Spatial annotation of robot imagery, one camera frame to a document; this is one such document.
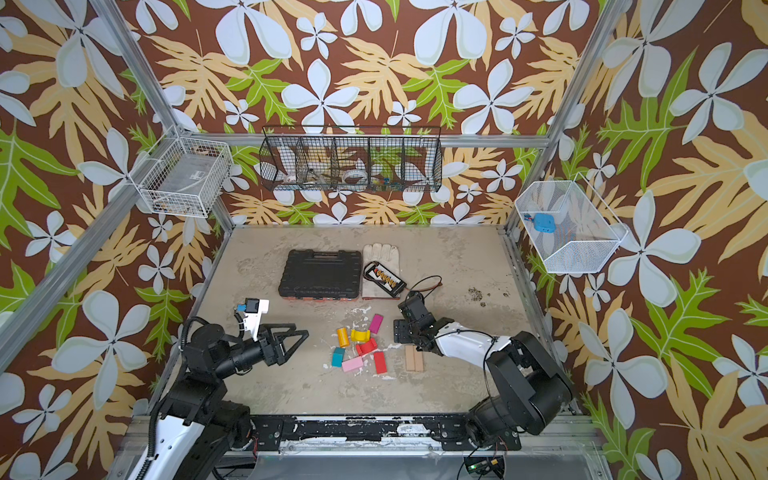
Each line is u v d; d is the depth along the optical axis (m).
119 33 0.70
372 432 0.75
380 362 0.86
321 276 1.01
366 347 0.88
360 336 0.89
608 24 0.69
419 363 0.85
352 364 0.86
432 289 1.04
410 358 0.86
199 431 0.52
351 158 0.98
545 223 0.86
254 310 0.64
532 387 0.44
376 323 0.94
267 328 0.70
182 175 0.86
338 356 0.87
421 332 0.70
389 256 1.09
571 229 0.84
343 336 0.90
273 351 0.60
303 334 0.65
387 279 1.01
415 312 0.71
